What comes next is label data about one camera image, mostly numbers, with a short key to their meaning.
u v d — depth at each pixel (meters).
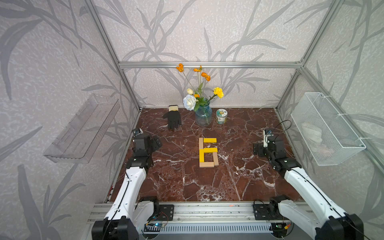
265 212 0.74
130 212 0.42
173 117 1.12
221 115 1.05
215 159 0.91
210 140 1.02
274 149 0.61
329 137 0.62
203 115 1.02
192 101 0.79
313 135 0.76
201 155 0.93
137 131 0.71
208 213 0.75
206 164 0.89
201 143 0.99
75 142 0.64
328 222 0.39
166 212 0.74
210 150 0.96
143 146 0.60
